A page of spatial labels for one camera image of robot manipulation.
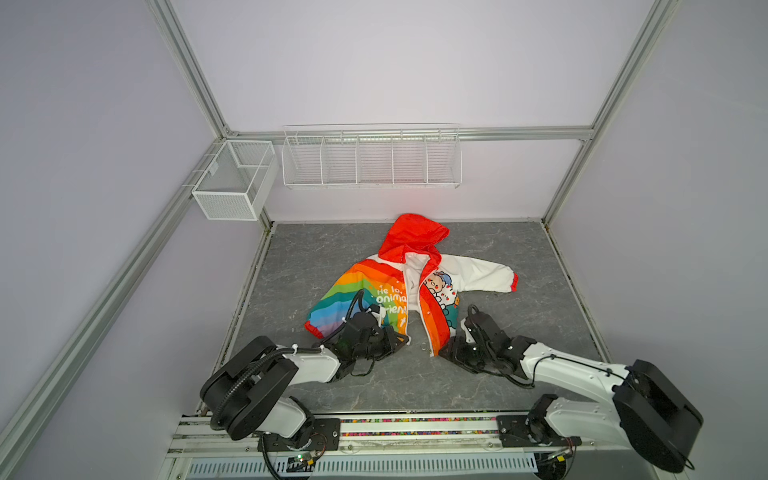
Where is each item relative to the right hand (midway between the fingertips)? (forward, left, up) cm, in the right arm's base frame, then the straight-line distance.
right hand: (444, 357), depth 84 cm
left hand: (+3, +10, +3) cm, 11 cm away
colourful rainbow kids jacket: (+24, +9, +1) cm, 26 cm away
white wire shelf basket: (+56, +22, +30) cm, 67 cm away
